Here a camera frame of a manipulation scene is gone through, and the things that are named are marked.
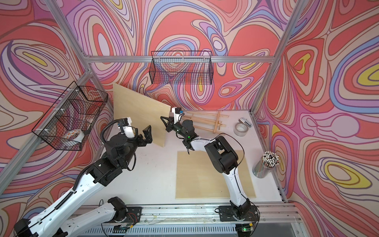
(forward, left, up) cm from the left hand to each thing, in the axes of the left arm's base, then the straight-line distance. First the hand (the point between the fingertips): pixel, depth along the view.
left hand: (144, 127), depth 68 cm
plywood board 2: (+21, +8, -11) cm, 25 cm away
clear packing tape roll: (+24, -59, -31) cm, 71 cm away
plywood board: (-12, -25, -34) cm, 44 cm away
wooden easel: (+30, -34, -28) cm, 53 cm away
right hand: (+15, -4, -12) cm, 20 cm away
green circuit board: (-36, +13, -36) cm, 52 cm away
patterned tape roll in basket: (0, +35, -6) cm, 35 cm away
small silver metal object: (+31, -64, -30) cm, 77 cm away
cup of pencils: (-11, -61, -21) cm, 65 cm away
